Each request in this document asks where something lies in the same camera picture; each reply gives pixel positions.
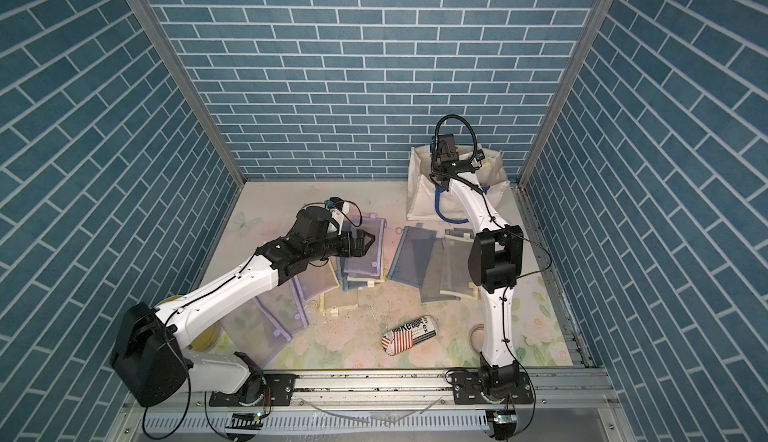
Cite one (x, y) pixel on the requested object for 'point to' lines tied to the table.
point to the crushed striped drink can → (408, 334)
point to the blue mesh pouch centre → (370, 268)
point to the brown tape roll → (478, 326)
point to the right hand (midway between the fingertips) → (444, 162)
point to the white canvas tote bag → (428, 201)
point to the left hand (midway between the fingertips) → (370, 239)
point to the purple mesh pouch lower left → (284, 307)
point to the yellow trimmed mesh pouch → (449, 273)
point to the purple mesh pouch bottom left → (262, 327)
